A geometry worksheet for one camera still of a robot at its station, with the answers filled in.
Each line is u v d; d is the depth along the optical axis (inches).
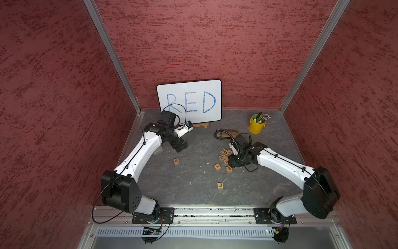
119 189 16.3
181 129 28.5
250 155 23.5
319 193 16.6
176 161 35.3
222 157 36.1
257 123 39.8
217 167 34.5
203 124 41.8
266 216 29.0
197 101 38.9
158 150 37.3
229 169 34.4
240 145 26.2
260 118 40.6
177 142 28.5
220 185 32.0
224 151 37.3
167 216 29.2
